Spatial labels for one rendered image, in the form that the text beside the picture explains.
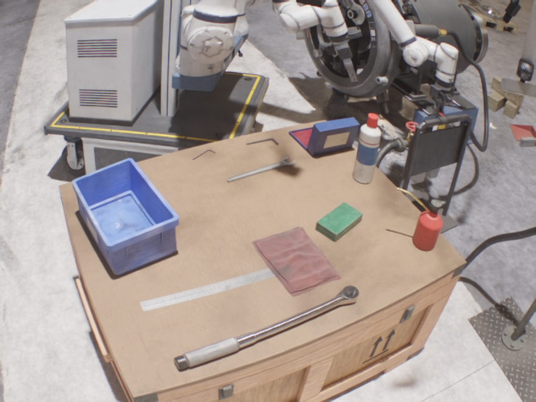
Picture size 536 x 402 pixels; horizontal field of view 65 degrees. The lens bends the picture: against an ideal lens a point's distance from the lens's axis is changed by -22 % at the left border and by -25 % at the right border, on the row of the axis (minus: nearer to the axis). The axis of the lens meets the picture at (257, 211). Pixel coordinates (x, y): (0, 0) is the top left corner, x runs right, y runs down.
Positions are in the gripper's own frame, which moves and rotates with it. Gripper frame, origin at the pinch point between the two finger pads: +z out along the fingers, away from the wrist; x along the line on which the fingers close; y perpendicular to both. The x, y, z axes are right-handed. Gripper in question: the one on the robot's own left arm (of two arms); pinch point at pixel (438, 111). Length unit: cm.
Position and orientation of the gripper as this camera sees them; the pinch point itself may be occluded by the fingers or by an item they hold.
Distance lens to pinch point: 223.0
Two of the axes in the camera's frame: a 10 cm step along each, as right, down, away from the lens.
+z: -0.6, 7.7, 6.4
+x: 8.9, -2.5, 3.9
